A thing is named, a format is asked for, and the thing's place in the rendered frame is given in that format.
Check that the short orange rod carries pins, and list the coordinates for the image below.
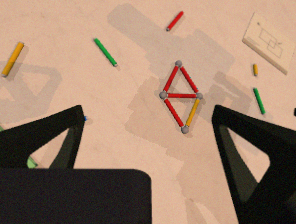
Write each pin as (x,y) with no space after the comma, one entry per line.
(255,69)

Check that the green rod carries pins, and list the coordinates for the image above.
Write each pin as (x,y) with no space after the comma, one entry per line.
(259,101)
(106,53)

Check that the red rod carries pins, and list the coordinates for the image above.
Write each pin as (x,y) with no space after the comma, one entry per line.
(173,112)
(189,79)
(174,21)
(170,79)
(172,95)

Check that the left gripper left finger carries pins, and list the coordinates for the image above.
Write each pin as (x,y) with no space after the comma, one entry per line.
(18,143)

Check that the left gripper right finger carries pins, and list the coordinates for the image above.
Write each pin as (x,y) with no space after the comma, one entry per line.
(277,188)

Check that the grey steel ball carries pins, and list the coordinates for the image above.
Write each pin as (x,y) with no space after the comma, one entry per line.
(162,95)
(199,95)
(184,130)
(179,63)

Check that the yellow rod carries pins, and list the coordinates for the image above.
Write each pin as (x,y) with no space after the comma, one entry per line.
(12,59)
(192,112)

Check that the beige paper sheet with line diagram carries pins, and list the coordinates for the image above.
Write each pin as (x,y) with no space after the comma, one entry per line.
(269,43)

